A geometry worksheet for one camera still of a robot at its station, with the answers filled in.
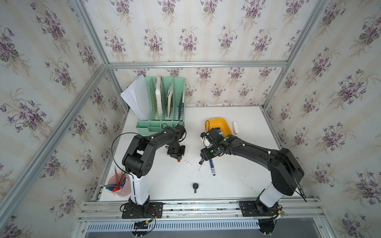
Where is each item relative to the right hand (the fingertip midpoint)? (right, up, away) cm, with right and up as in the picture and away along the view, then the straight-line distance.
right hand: (206, 154), depth 86 cm
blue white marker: (+3, -8, 0) cm, 9 cm away
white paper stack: (-45, +36, +9) cm, 58 cm away
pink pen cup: (-47, -13, -11) cm, 50 cm away
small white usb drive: (-11, -6, +3) cm, 13 cm away
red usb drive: (-17, -5, +4) cm, 18 cm away
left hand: (-15, -4, +5) cm, 16 cm away
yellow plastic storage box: (+13, +18, +20) cm, 30 cm away
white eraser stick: (+23, +15, +17) cm, 32 cm away
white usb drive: (-3, -9, +1) cm, 10 cm away
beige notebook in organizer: (-24, +38, +13) cm, 46 cm away
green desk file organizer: (-26, +34, +13) cm, 44 cm away
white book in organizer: (-30, +36, +8) cm, 48 cm away
